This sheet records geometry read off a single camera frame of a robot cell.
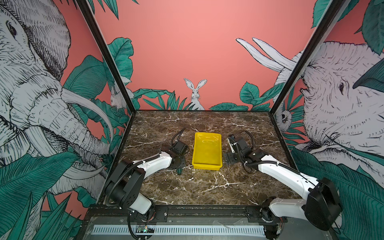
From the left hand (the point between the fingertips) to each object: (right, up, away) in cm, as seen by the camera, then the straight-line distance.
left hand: (182, 161), depth 91 cm
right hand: (+29, +8, -5) cm, 30 cm away
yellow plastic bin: (+16, +5, +6) cm, 18 cm away
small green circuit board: (-16, -27, -21) cm, 38 cm away
